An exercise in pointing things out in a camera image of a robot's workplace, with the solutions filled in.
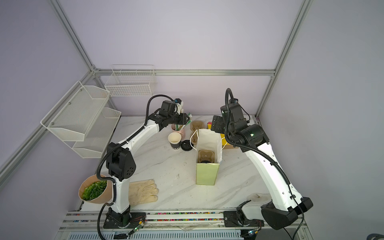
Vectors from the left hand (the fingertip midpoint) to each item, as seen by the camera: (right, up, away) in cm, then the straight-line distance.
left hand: (186, 118), depth 90 cm
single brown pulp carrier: (+13, -24, +7) cm, 28 cm away
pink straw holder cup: (-6, -6, +13) cm, 15 cm away
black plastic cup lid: (-1, -18, +13) cm, 23 cm away
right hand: (+17, -3, -23) cm, 28 cm away
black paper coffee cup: (-8, -13, +8) cm, 17 cm away
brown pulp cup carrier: (+5, -4, +21) cm, 22 cm away
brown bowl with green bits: (-43, -37, -18) cm, 60 cm away
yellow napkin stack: (+20, -11, -16) cm, 28 cm away
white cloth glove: (+40, -44, -10) cm, 60 cm away
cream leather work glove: (-24, -42, -8) cm, 49 cm away
